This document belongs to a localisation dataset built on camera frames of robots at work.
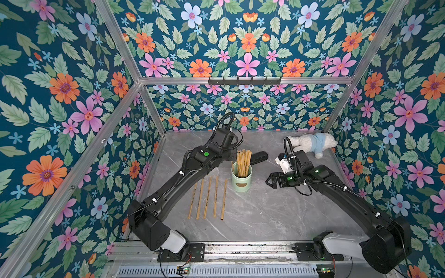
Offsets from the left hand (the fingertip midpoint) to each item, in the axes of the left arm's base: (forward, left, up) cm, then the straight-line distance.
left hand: (235, 149), depth 77 cm
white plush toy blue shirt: (+15, -50, -17) cm, 55 cm away
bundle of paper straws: (0, -4, -10) cm, 11 cm away
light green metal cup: (-8, -2, -18) cm, 20 cm away
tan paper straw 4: (-11, +20, -26) cm, 34 cm away
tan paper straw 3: (-10, +16, -27) cm, 33 cm away
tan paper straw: (-13, +7, -26) cm, 30 cm away
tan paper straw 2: (-11, +12, -27) cm, 31 cm away
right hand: (-10, -19, -11) cm, 24 cm away
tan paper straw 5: (-12, +24, -26) cm, 37 cm away
